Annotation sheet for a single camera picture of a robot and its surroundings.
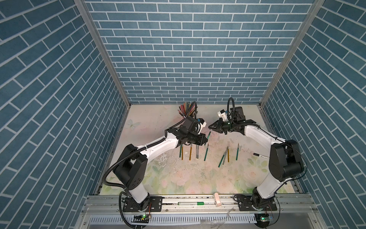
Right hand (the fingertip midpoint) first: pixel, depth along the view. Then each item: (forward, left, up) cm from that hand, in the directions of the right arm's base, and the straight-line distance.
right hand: (211, 127), depth 87 cm
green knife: (-5, +1, -1) cm, 6 cm away
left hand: (-10, 0, -2) cm, 10 cm away
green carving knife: (-7, -19, -16) cm, 26 cm away
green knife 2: (-9, +19, -16) cm, 26 cm away
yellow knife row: (-10, +12, -16) cm, 23 cm away
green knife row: (-10, +1, -17) cm, 19 cm away
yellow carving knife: (-9, -13, -17) cm, 23 cm away
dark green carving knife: (-18, -6, -16) cm, 25 cm away
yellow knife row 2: (-10, +18, -16) cm, 26 cm away
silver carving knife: (-11, -10, -16) cm, 22 cm away
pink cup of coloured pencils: (+16, +16, -2) cm, 23 cm away
